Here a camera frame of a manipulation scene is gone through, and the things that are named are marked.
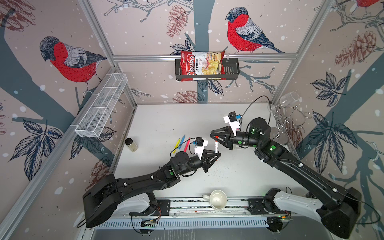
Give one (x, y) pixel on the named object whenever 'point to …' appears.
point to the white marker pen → (216, 146)
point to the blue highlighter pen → (181, 141)
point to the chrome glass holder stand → (291, 117)
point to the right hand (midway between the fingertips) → (208, 138)
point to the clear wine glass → (288, 98)
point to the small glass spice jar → (131, 144)
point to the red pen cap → (217, 137)
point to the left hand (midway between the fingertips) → (219, 155)
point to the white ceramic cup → (218, 199)
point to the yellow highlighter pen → (177, 144)
